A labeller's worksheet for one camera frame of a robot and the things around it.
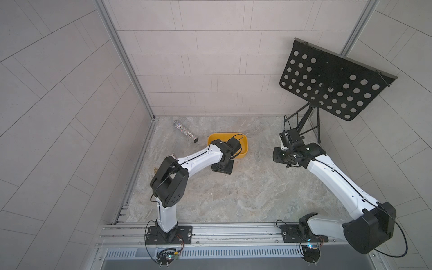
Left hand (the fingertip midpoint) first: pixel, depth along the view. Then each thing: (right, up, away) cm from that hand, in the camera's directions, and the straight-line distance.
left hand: (228, 170), depth 87 cm
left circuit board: (-25, -29, -22) cm, 44 cm away
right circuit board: (+35, -30, -18) cm, 49 cm away
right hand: (+22, +9, -7) cm, 25 cm away
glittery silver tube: (-32, +24, +20) cm, 45 cm away
